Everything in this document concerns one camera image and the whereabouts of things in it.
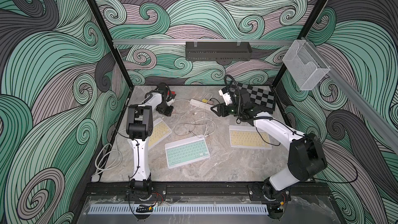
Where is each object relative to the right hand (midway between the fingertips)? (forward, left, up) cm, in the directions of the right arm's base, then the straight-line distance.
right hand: (216, 106), depth 86 cm
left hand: (+8, +31, -16) cm, 36 cm away
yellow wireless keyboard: (-5, +34, -17) cm, 38 cm away
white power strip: (+14, +8, -15) cm, 22 cm away
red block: (+28, +30, -18) cm, 45 cm away
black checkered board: (+19, -36, -15) cm, 44 cm away
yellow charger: (+17, +6, -15) cm, 23 cm away
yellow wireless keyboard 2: (-10, -21, -18) cm, 29 cm away
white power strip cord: (-32, +64, -17) cm, 74 cm away
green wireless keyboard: (-18, +17, -18) cm, 31 cm away
